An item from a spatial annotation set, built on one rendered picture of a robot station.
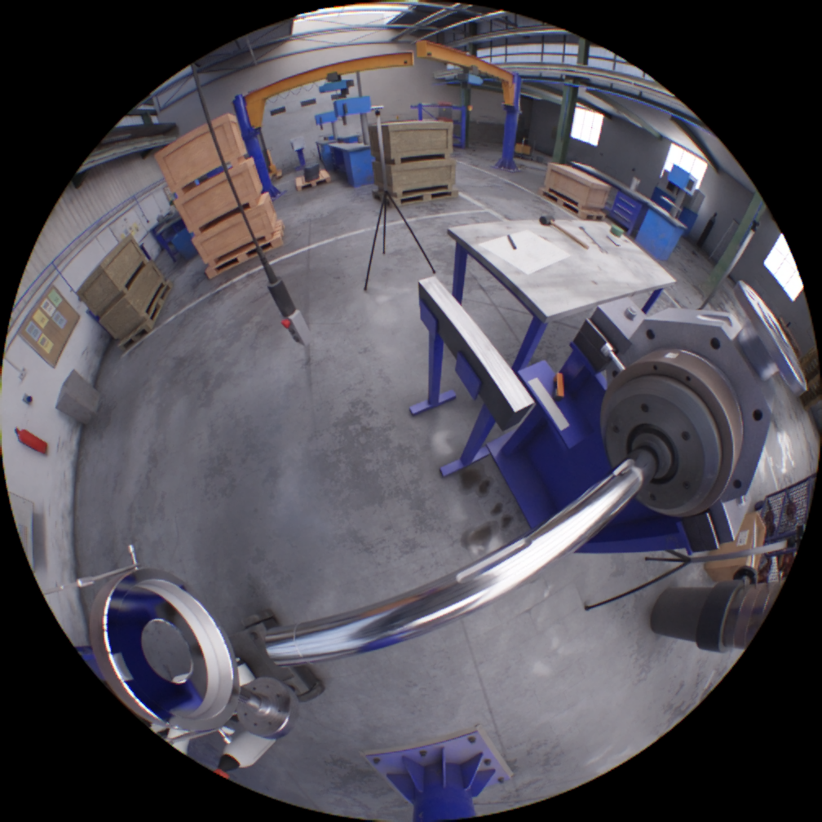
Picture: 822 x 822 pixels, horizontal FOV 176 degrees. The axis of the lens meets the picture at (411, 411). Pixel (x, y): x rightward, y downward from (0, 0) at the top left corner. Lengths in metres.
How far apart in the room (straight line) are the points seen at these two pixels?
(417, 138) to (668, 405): 4.28
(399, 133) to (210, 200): 2.58
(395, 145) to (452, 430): 3.79
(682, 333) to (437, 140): 4.30
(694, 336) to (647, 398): 0.19
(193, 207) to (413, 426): 3.77
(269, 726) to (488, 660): 1.21
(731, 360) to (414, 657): 1.72
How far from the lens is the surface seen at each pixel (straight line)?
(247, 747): 2.24
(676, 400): 0.55
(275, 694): 0.87
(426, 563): 1.50
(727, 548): 2.79
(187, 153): 4.08
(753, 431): 0.70
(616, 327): 0.75
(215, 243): 4.19
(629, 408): 0.61
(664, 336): 0.69
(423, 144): 4.50
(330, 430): 1.71
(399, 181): 4.38
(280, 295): 0.75
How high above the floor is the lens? 1.49
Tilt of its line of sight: 63 degrees down
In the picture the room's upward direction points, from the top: 6 degrees counter-clockwise
